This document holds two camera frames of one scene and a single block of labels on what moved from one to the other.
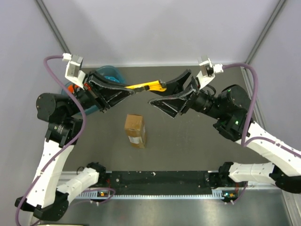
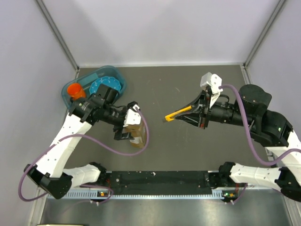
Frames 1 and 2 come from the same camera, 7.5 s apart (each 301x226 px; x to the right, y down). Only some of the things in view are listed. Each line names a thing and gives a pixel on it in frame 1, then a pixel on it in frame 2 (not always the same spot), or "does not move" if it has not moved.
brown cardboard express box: x=134 y=126 does not move
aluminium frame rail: x=293 y=202 does not move
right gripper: x=179 y=103 -> x=194 y=118
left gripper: x=105 y=97 -> x=118 y=134
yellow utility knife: x=157 y=85 -> x=168 y=117
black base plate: x=160 y=182 does not move
